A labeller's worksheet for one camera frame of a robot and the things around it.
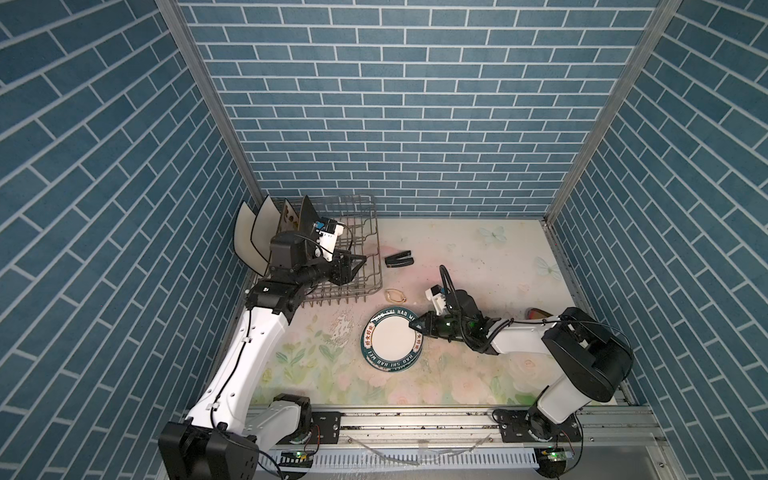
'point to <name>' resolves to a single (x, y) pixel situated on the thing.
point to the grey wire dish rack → (360, 234)
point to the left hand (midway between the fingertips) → (365, 257)
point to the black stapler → (399, 259)
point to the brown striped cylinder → (534, 313)
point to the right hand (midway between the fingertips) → (411, 327)
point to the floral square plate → (290, 218)
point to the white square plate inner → (265, 227)
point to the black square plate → (308, 217)
